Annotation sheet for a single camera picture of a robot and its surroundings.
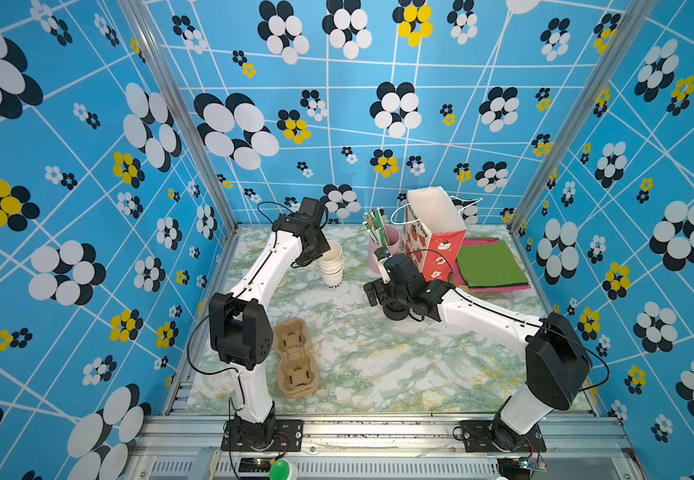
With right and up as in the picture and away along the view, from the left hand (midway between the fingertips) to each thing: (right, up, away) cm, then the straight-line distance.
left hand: (321, 250), depth 89 cm
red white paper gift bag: (+33, +5, -5) cm, 33 cm away
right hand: (+18, -9, -2) cm, 20 cm away
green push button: (-6, -46, -28) cm, 54 cm away
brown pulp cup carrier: (-5, -33, -9) cm, 35 cm away
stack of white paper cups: (+3, -5, 0) cm, 5 cm away
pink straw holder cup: (+23, +4, +11) cm, 26 cm away
